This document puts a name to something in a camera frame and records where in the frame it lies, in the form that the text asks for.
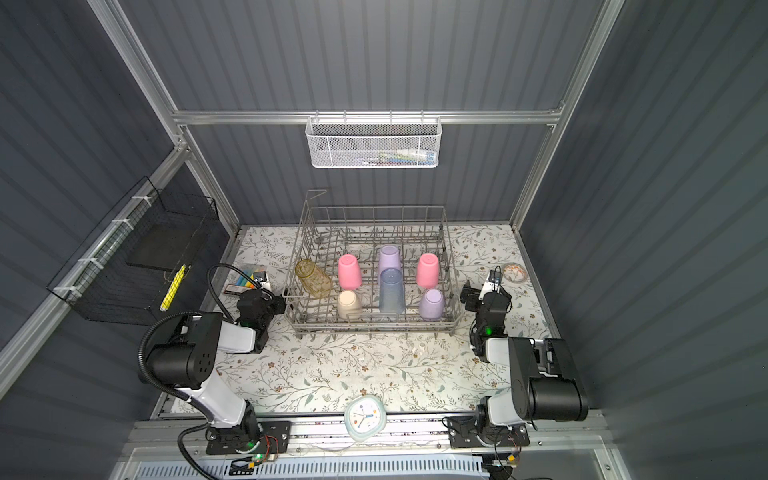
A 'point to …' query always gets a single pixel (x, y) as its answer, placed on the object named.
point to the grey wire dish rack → (372, 269)
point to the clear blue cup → (391, 294)
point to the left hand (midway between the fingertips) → (273, 289)
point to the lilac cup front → (389, 257)
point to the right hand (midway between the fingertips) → (489, 286)
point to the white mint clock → (365, 417)
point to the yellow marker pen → (165, 303)
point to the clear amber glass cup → (313, 279)
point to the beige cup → (348, 305)
